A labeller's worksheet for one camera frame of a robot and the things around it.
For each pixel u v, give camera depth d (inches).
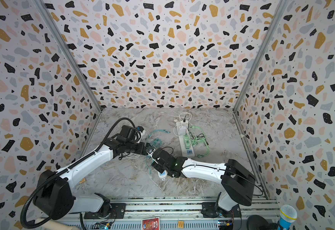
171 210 29.9
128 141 26.7
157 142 39.6
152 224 27.1
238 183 16.9
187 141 36.7
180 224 27.2
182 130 39.8
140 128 30.2
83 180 18.8
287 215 20.1
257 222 27.7
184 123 40.6
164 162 23.9
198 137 39.5
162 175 32.9
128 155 28.8
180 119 44.5
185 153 37.0
